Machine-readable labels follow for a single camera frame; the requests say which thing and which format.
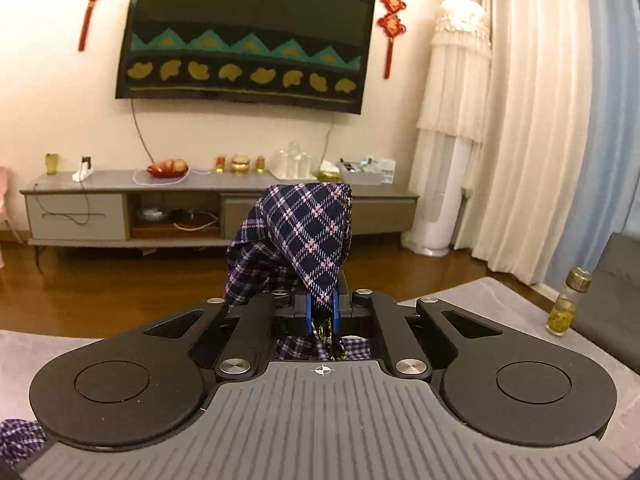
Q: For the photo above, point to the glass bottle with gold lid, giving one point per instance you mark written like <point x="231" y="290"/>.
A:
<point x="562" y="314"/>

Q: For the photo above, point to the gold ornament jar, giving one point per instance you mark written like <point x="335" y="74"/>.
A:
<point x="240" y="164"/>

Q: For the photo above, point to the yellow glass cup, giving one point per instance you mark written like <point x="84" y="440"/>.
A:
<point x="51" y="161"/>

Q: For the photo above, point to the white standing air conditioner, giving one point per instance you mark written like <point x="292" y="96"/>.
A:
<point x="450" y="125"/>

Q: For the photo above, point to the grey sofa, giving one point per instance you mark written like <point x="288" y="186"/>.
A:
<point x="609" y="314"/>

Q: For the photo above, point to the wall mounted television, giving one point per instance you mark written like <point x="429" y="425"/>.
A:
<point x="301" y="53"/>

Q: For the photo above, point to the red fruit bowl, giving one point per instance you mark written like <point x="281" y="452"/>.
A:
<point x="168" y="169"/>

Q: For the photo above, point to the blue plaid shirt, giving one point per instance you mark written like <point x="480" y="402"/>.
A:
<point x="295" y="235"/>

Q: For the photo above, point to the white charger dock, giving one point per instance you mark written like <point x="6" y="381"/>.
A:
<point x="84" y="171"/>

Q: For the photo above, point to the grey TV cabinet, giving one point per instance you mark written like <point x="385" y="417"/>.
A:
<point x="119" y="208"/>

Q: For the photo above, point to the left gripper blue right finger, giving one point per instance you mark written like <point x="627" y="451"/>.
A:
<point x="370" y="326"/>

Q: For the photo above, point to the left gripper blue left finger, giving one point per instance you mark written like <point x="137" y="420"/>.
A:
<point x="269" y="317"/>

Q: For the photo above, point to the red Chinese knot decoration right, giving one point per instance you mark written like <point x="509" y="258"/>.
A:
<point x="392" y="27"/>

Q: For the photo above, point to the pink plastic chair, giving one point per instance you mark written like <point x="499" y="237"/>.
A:
<point x="4" y="213"/>

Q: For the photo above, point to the white storage tray with items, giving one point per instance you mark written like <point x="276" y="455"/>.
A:
<point x="368" y="171"/>

